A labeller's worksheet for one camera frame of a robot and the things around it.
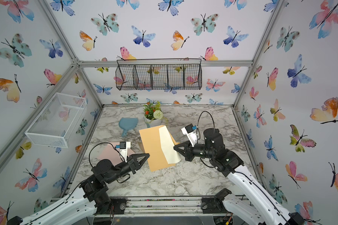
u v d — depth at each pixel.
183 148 0.60
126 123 1.08
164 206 0.75
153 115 0.95
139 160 0.66
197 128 0.58
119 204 0.74
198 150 0.57
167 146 0.65
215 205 0.65
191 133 0.58
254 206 0.44
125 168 0.61
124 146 0.62
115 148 0.60
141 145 0.91
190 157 0.60
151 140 0.66
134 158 0.62
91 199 0.54
